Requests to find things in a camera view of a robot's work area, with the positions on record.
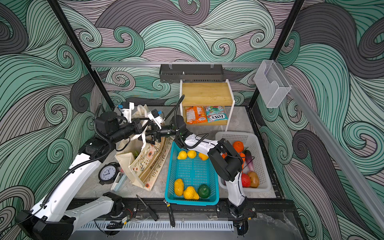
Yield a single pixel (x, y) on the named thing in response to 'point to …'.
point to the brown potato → (254, 178)
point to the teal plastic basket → (191, 181)
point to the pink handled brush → (120, 179)
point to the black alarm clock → (108, 173)
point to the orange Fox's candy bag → (195, 114)
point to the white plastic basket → (250, 143)
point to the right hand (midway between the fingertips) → (140, 136)
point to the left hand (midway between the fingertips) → (150, 118)
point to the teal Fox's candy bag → (215, 113)
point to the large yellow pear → (190, 193)
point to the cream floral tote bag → (142, 159)
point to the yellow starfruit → (179, 187)
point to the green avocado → (204, 191)
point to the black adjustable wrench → (172, 220)
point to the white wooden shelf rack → (208, 94)
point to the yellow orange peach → (203, 156)
